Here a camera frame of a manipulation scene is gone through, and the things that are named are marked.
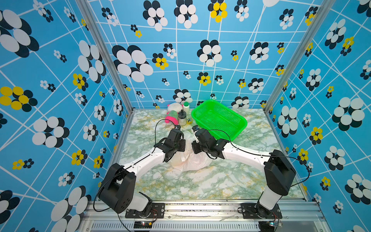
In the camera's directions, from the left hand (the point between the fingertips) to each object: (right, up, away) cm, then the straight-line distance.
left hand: (184, 141), depth 89 cm
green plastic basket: (+29, +12, +24) cm, 40 cm away
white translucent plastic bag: (+2, -11, -4) cm, 12 cm away
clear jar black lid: (-2, +15, +14) cm, 21 cm away
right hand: (+7, -1, -2) cm, 7 cm away
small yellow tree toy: (+3, +13, +23) cm, 27 cm away
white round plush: (-8, +24, +23) cm, 34 cm away
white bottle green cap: (+1, +23, +23) cm, 33 cm away
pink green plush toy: (-9, +16, +20) cm, 27 cm away
